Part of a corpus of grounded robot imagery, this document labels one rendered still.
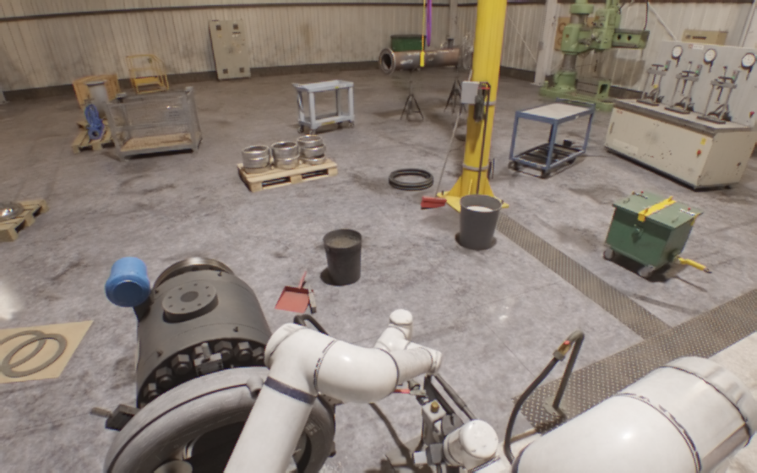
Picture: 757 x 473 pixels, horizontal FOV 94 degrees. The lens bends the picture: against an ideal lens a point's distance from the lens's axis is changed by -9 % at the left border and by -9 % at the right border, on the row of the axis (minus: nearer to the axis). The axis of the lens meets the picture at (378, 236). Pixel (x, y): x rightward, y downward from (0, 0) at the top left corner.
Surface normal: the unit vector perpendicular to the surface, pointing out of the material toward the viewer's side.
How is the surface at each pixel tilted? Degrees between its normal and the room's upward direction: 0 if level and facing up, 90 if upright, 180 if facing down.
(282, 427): 53
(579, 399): 0
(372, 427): 0
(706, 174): 90
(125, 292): 90
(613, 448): 27
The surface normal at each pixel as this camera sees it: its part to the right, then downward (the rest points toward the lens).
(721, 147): 0.20, 0.48
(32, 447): -0.01, -0.87
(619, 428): -0.29, -0.86
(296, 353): -0.26, -0.46
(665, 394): -0.12, -0.95
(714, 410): 0.12, -0.68
